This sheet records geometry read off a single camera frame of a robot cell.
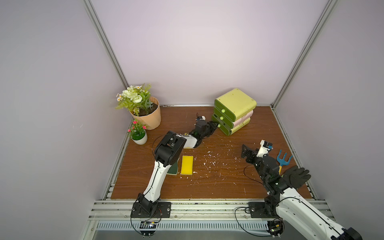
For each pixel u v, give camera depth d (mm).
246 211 736
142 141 915
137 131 941
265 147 691
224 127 982
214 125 945
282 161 898
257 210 724
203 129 849
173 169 849
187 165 881
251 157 725
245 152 740
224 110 919
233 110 875
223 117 975
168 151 598
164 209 728
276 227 700
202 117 977
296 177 831
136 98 832
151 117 929
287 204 538
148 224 715
